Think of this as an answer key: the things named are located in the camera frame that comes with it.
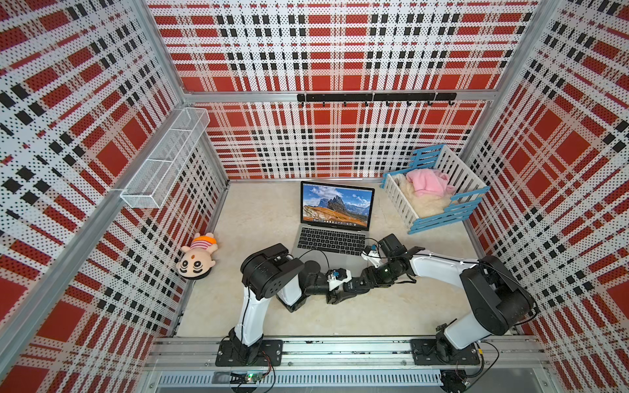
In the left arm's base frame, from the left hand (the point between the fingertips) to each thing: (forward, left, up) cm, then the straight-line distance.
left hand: (353, 283), depth 89 cm
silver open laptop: (+25, +7, +4) cm, 27 cm away
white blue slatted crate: (+35, -49, +15) cm, 62 cm away
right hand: (-1, -5, +3) cm, 6 cm away
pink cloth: (+37, -34, +14) cm, 52 cm away
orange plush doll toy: (+5, +56, +9) cm, 57 cm away
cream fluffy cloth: (+31, -31, +7) cm, 45 cm away
